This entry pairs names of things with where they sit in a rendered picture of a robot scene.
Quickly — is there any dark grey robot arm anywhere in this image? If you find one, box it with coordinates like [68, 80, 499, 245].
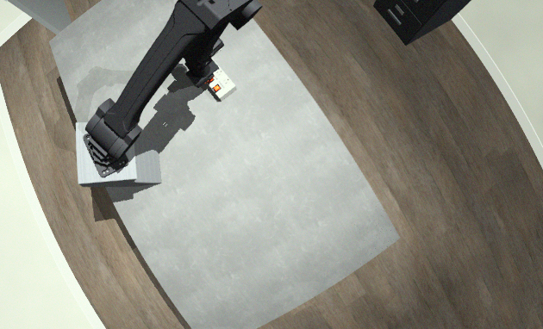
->
[83, 0, 263, 177]

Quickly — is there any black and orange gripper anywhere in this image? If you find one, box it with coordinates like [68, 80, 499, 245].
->
[186, 58, 220, 88]

